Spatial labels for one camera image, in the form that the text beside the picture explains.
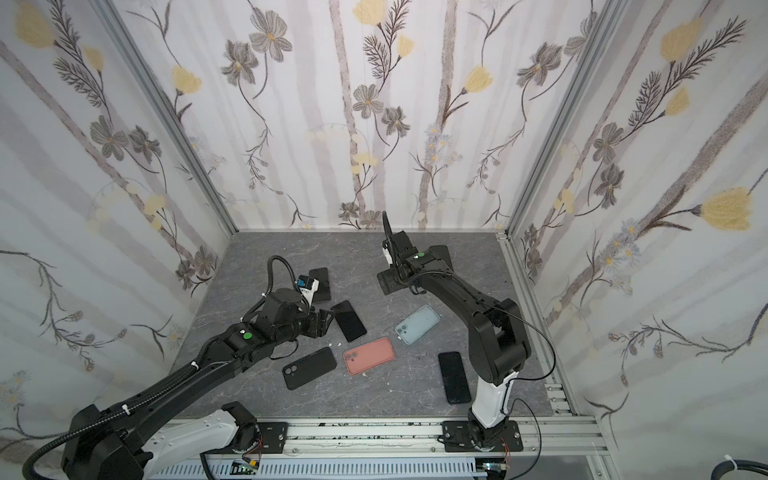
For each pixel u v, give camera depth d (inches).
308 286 27.6
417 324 37.6
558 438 30.2
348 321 36.4
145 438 16.7
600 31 27.9
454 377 33.3
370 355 34.7
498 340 18.9
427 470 27.7
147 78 30.8
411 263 25.0
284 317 23.4
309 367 33.9
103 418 15.8
